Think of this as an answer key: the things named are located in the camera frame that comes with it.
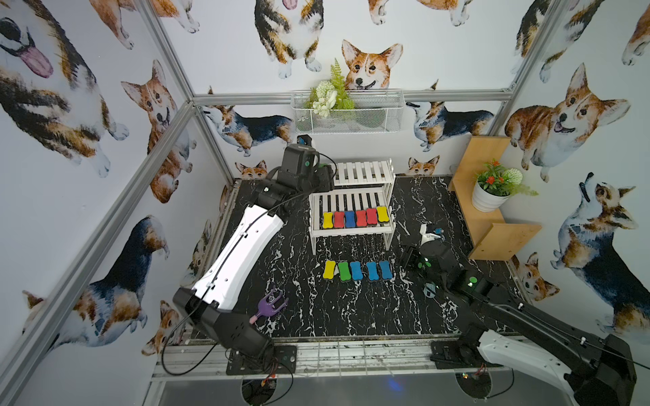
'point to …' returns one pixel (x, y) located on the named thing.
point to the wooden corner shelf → (491, 238)
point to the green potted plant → (499, 181)
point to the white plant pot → (485, 202)
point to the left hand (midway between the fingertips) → (322, 165)
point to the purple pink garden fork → (265, 306)
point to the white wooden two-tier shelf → (359, 205)
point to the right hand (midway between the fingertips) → (406, 242)
